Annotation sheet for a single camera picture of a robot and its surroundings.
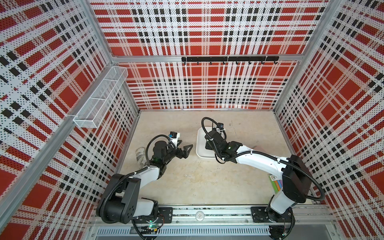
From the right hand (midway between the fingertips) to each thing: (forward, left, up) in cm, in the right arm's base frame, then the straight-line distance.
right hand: (210, 140), depth 84 cm
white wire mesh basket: (+17, +73, +6) cm, 75 cm away
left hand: (-1, +14, -4) cm, 14 cm away
